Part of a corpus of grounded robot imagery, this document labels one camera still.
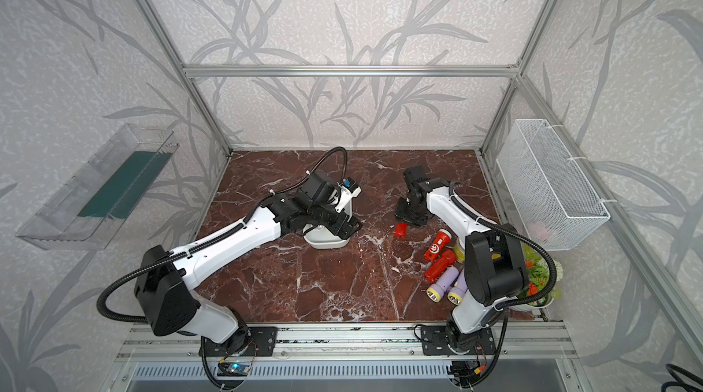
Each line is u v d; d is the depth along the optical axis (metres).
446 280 0.83
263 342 0.73
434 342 0.73
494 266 0.46
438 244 0.89
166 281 0.41
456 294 0.79
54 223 0.58
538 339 0.75
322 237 0.87
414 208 0.76
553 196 0.62
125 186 0.62
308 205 0.60
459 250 0.85
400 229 0.87
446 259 0.86
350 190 0.69
